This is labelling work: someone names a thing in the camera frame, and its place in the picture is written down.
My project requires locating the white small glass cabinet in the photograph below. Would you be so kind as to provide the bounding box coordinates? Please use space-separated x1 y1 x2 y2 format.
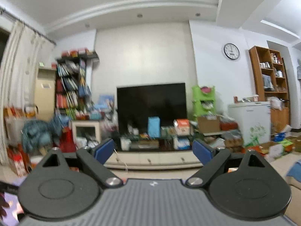
71 120 102 149

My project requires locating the teal puffer jacket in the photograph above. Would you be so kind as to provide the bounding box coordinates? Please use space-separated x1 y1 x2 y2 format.
21 115 68 153

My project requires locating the white chest freezer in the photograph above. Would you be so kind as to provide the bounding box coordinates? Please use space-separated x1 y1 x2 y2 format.
228 102 271 146

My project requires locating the brown cardboard box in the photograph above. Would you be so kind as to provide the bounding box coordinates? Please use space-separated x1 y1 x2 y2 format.
198 116 220 134

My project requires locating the white TV cabinet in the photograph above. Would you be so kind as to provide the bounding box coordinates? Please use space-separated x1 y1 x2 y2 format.
105 150 203 170

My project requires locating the orange white carton box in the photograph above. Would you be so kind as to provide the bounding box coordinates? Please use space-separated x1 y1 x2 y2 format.
173 119 190 136

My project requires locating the black bookshelf with books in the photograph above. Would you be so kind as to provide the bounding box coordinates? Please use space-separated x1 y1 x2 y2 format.
55 49 98 120

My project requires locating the green plastic shelf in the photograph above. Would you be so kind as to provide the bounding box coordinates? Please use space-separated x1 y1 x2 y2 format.
192 85 216 120

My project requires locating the beige standing air conditioner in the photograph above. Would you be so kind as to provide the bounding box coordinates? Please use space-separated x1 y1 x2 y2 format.
34 66 57 121

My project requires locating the black flat television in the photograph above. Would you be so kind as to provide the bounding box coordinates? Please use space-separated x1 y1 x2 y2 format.
117 83 187 135

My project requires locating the blue paper bag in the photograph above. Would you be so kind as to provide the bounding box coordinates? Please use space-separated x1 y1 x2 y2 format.
147 117 160 138

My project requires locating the brown wooden shelf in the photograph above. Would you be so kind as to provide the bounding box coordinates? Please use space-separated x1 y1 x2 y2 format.
249 46 290 133

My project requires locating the white curtain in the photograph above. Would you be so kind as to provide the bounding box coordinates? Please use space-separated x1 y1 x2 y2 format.
1 21 55 165

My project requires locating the round wall clock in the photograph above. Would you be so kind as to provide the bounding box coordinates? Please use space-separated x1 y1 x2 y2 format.
223 43 240 60

